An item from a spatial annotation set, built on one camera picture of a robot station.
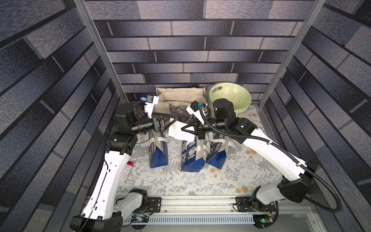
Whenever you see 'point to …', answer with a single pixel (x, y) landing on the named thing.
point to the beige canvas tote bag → (174, 101)
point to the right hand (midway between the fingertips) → (181, 126)
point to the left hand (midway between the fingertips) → (173, 118)
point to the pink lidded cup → (127, 170)
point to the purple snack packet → (140, 108)
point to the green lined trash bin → (239, 96)
